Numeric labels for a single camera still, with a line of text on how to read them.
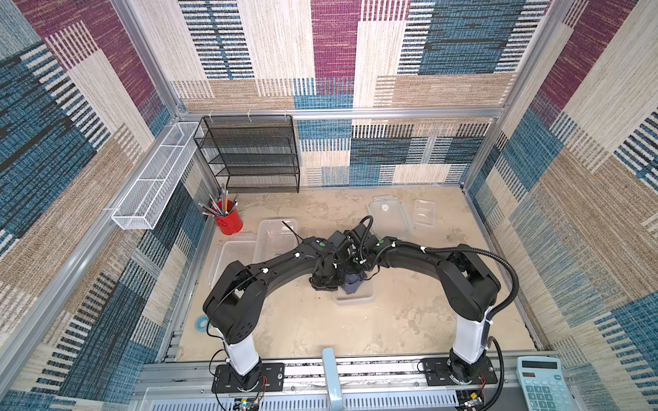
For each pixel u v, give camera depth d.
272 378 0.73
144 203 0.71
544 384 0.70
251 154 1.08
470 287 0.50
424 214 1.11
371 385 0.73
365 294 0.87
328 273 0.73
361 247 0.73
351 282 0.85
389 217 1.09
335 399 0.66
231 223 1.04
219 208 1.02
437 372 0.73
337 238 0.73
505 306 0.49
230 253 1.01
